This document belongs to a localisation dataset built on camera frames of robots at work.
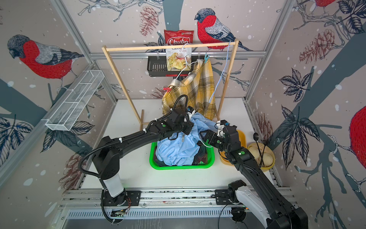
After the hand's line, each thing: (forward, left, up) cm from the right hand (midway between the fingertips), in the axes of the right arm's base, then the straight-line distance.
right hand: (204, 134), depth 78 cm
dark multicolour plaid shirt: (-8, +1, -15) cm, 17 cm away
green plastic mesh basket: (-12, -4, -11) cm, 17 cm away
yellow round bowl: (-5, -37, -14) cm, 39 cm away
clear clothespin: (-2, +12, -2) cm, 12 cm away
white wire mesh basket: (+7, +72, +13) cm, 73 cm away
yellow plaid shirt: (+26, +5, +11) cm, 29 cm away
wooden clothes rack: (+20, +45, -15) cm, 52 cm away
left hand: (+8, +5, +1) cm, 9 cm away
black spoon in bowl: (+5, -34, -11) cm, 36 cm away
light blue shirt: (-7, +12, -5) cm, 15 cm away
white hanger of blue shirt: (-9, -4, +3) cm, 10 cm away
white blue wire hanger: (+56, -18, -1) cm, 58 cm away
